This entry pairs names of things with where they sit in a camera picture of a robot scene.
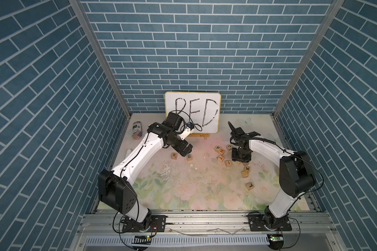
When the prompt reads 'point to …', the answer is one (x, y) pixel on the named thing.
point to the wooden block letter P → (217, 148)
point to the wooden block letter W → (246, 168)
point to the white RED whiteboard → (201, 109)
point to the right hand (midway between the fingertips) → (237, 160)
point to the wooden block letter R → (174, 156)
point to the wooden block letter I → (228, 163)
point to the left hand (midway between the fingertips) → (187, 145)
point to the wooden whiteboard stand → (206, 135)
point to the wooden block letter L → (250, 186)
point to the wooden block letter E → (189, 157)
